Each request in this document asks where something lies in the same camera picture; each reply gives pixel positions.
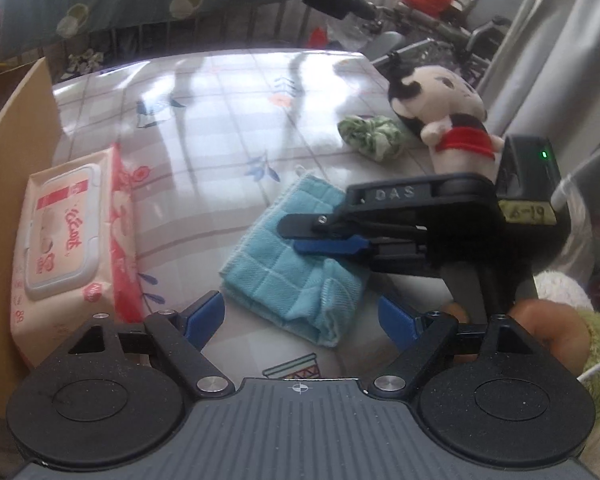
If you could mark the person's right hand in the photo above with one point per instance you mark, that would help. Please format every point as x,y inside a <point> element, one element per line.
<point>555,335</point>

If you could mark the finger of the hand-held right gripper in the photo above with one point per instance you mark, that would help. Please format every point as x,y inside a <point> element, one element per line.
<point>310,225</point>
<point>330,246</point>

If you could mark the wheelchair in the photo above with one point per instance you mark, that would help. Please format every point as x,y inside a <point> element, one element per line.
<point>455,35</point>

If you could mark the grey curtain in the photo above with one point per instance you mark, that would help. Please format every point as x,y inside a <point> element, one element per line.
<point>555,60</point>

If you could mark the brown cardboard box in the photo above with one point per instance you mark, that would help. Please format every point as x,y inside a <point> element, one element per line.
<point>15,125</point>

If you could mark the pink wet wipes pack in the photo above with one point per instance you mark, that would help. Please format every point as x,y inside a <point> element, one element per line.
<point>65,230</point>

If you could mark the teal checked cloth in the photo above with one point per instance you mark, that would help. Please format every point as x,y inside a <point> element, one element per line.
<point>270,270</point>

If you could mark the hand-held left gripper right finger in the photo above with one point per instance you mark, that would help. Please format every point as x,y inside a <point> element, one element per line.
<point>397,317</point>

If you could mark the plush doll with red shorts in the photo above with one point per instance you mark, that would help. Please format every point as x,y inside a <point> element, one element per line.
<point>445,90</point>

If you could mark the green scrunchie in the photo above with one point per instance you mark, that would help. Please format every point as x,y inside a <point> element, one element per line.
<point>375,135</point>

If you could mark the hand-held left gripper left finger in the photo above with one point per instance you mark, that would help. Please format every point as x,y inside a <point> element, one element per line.
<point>205,315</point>

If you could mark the white shoe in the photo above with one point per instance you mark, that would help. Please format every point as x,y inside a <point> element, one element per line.
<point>85,60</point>

